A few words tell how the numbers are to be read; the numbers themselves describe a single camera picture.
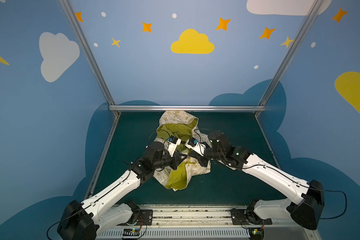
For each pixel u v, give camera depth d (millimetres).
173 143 654
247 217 667
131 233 730
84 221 382
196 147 612
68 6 680
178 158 648
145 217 736
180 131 1118
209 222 734
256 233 733
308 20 738
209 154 626
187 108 1190
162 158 625
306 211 388
